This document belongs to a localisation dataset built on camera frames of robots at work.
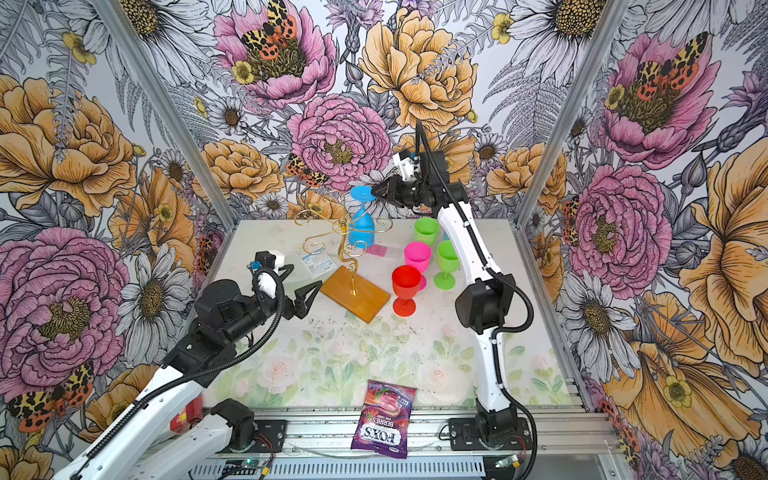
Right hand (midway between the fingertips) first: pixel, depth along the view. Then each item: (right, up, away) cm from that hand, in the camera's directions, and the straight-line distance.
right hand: (373, 199), depth 83 cm
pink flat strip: (0, -14, +29) cm, 32 cm away
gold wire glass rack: (-9, -26, +17) cm, 32 cm away
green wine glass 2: (+16, -8, +17) cm, 25 cm away
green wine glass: (+22, -17, +8) cm, 29 cm away
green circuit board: (-30, -64, -12) cm, 72 cm away
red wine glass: (+9, -23, +7) cm, 26 cm away
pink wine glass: (+13, -16, +12) cm, 24 cm away
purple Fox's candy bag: (+3, -55, -8) cm, 56 cm away
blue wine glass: (-4, -8, +5) cm, 10 cm away
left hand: (-15, -22, -12) cm, 29 cm away
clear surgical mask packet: (-21, -19, +26) cm, 38 cm away
